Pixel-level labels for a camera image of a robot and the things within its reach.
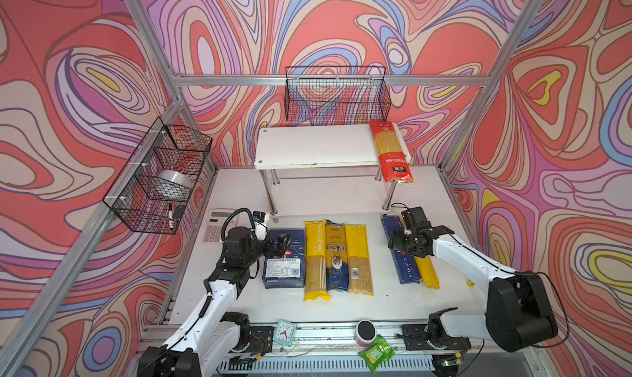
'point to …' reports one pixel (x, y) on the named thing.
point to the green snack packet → (379, 352)
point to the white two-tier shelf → (319, 146)
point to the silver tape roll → (173, 184)
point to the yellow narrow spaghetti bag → (425, 265)
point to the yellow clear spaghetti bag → (358, 262)
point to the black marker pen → (170, 216)
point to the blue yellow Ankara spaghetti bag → (336, 256)
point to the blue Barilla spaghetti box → (404, 262)
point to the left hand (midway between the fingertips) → (280, 231)
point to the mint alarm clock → (284, 332)
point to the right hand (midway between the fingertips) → (401, 249)
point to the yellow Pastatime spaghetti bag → (315, 256)
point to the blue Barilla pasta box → (286, 271)
